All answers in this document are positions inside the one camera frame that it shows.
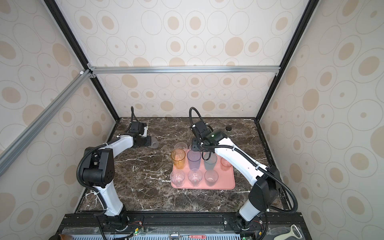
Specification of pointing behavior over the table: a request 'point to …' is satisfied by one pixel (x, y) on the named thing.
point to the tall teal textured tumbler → (210, 164)
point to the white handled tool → (295, 232)
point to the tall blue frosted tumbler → (194, 158)
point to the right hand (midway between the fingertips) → (196, 145)
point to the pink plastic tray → (226, 180)
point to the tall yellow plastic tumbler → (178, 156)
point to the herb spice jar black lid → (228, 128)
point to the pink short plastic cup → (225, 164)
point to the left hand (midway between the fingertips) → (151, 137)
